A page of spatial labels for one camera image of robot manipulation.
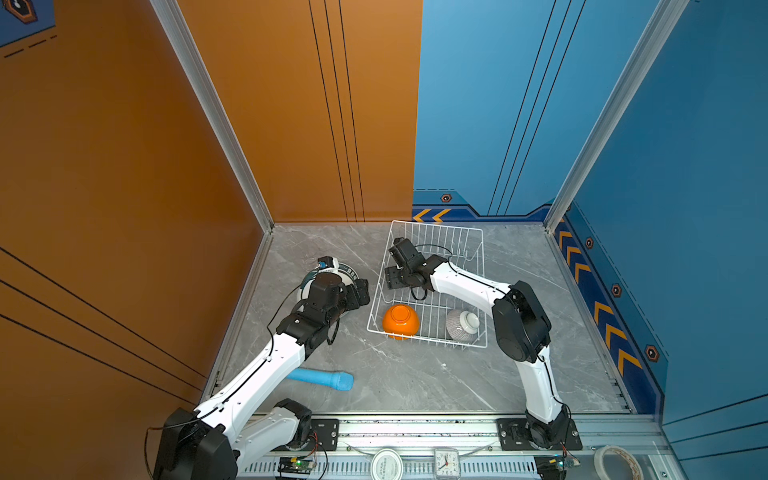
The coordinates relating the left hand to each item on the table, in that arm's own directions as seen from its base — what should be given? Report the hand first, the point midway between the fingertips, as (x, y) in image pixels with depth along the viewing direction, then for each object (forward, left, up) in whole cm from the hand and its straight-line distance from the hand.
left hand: (356, 282), depth 81 cm
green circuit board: (-40, +12, -19) cm, 46 cm away
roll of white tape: (-38, -58, -16) cm, 72 cm away
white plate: (+14, +6, -15) cm, 21 cm away
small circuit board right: (-39, -49, -19) cm, 66 cm away
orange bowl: (-7, -12, -10) cm, 17 cm away
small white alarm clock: (-39, -23, -16) cm, 48 cm away
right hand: (+10, -10, -11) cm, 18 cm away
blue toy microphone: (-21, +7, -15) cm, 27 cm away
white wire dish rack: (-3, -25, -15) cm, 29 cm away
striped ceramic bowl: (-8, -30, -11) cm, 33 cm away
